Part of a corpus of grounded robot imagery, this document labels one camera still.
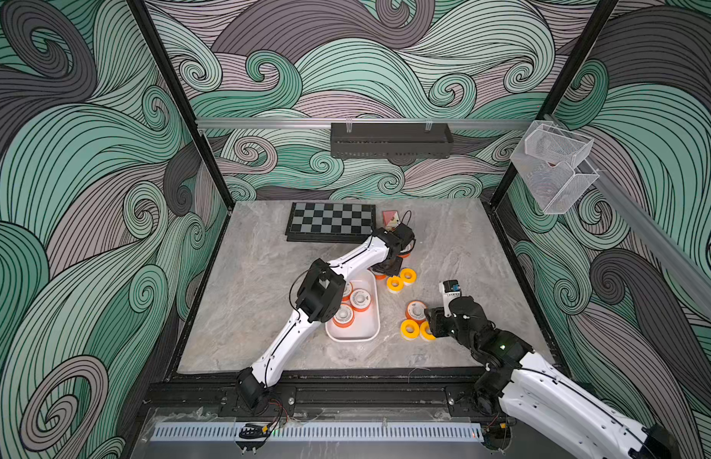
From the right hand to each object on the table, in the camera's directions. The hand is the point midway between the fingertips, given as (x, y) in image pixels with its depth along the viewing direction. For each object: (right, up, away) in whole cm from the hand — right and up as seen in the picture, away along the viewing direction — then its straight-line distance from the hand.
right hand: (433, 310), depth 81 cm
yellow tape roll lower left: (-6, -7, +4) cm, 10 cm away
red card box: (-8, +27, +32) cm, 43 cm away
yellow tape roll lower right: (-2, -7, +2) cm, 7 cm away
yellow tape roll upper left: (-9, +5, +14) cm, 17 cm away
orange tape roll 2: (-25, +4, +12) cm, 28 cm away
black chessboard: (-26, +26, +30) cm, 47 cm away
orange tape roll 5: (-3, -2, +8) cm, 9 cm away
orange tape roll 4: (-26, -4, +5) cm, 27 cm away
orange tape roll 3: (-21, +1, +10) cm, 23 cm away
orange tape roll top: (-6, +15, +6) cm, 18 cm away
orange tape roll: (-14, +7, +14) cm, 21 cm away
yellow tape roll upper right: (-4, +7, +16) cm, 18 cm away
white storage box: (-19, -6, +5) cm, 21 cm away
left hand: (-11, +10, +18) cm, 23 cm away
